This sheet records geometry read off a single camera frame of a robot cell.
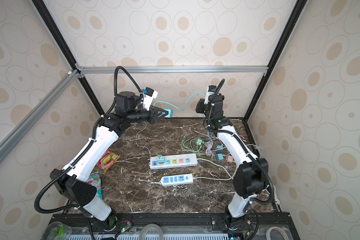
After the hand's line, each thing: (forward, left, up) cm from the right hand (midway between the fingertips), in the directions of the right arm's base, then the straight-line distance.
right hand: (201, 98), depth 81 cm
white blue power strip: (-32, +14, -33) cm, 48 cm away
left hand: (-16, +16, +5) cm, 23 cm away
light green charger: (-5, 0, -33) cm, 33 cm away
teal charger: (-17, -13, -33) cm, 40 cm away
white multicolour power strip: (-21, +17, -33) cm, 42 cm away
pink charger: (-19, -19, -34) cm, 43 cm away
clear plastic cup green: (-57, +67, -28) cm, 92 cm away
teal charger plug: (-21, +24, -29) cm, 43 cm away
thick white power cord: (-31, -19, -34) cm, 49 cm away
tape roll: (-57, -30, -34) cm, 73 cm away
